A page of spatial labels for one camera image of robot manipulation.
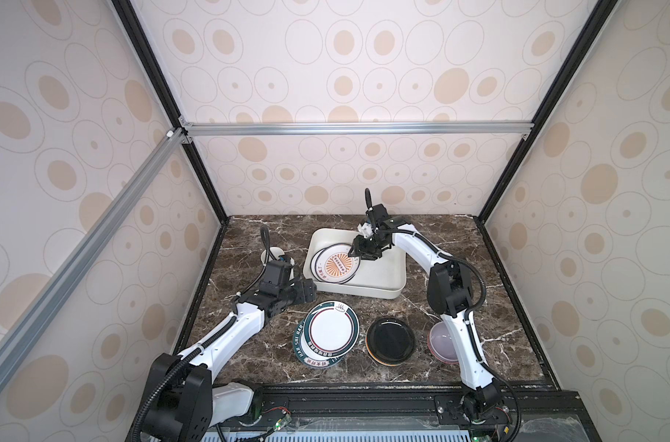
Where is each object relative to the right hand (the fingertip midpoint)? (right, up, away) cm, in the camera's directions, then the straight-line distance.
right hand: (353, 254), depth 100 cm
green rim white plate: (-7, -23, -13) cm, 28 cm away
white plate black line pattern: (-15, -4, +3) cm, 16 cm away
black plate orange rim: (+11, -26, -16) cm, 33 cm away
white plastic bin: (+11, -9, +1) cm, 15 cm away
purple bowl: (+24, -25, -22) cm, 41 cm away
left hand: (-14, -9, -15) cm, 22 cm away
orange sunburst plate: (-7, -4, +2) cm, 8 cm away
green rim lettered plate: (-14, -30, -17) cm, 38 cm away
